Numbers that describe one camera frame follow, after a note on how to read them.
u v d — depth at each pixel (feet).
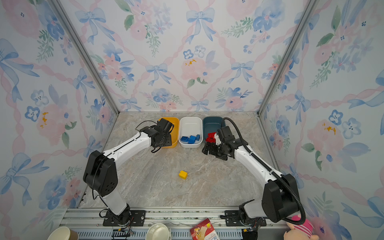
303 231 2.14
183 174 2.86
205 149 2.51
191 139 3.30
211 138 3.38
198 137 3.40
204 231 2.22
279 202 1.38
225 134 2.18
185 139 3.30
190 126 3.62
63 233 2.13
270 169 1.50
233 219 2.40
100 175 1.52
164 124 2.32
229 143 1.96
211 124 3.59
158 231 2.32
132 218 2.40
